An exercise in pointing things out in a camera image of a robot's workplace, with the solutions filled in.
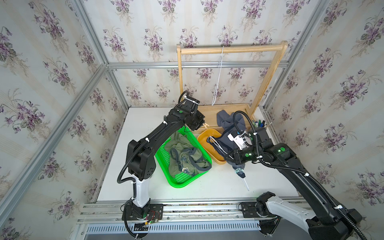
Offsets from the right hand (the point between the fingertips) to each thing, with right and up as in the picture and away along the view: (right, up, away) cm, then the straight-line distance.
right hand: (228, 157), depth 69 cm
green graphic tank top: (-21, -4, +12) cm, 25 cm away
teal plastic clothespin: (+3, -4, -6) cm, 8 cm away
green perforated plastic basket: (-24, -17, +14) cm, 33 cm away
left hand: (-9, +17, +15) cm, 25 cm away
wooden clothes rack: (-2, +25, +49) cm, 55 cm away
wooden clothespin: (-9, +15, +15) cm, 23 cm away
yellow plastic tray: (-7, +2, +16) cm, 18 cm away
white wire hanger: (+2, +48, +39) cm, 62 cm away
